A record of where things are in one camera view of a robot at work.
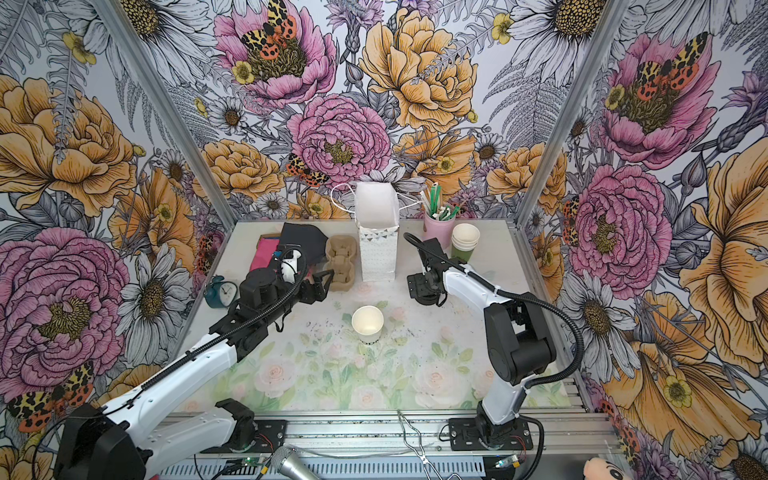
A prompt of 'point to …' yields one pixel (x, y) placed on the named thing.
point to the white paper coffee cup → (368, 321)
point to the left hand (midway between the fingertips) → (321, 278)
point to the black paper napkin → (310, 238)
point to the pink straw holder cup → (442, 230)
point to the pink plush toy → (596, 468)
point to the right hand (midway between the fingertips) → (430, 292)
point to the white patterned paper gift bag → (377, 212)
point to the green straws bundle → (432, 203)
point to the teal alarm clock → (219, 293)
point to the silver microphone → (287, 461)
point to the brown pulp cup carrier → (340, 249)
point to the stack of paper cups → (465, 240)
